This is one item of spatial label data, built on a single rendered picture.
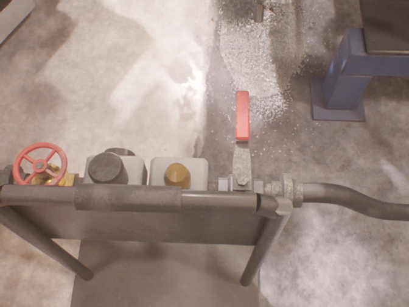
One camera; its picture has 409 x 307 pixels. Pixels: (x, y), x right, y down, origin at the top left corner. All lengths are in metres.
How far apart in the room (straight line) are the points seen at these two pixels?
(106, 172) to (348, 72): 0.69
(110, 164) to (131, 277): 0.51
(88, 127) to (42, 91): 0.18
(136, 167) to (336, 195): 0.29
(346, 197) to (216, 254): 0.47
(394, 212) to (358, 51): 0.42
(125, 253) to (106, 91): 0.46
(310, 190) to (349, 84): 0.55
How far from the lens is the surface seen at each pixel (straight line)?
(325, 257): 1.10
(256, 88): 1.26
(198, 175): 0.63
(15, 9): 1.40
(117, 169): 0.59
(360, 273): 1.12
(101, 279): 1.07
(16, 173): 0.63
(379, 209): 0.75
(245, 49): 1.33
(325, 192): 0.65
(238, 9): 1.41
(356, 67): 1.10
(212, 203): 0.50
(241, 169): 0.62
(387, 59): 1.10
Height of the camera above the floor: 1.04
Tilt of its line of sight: 65 degrees down
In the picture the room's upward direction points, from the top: straight up
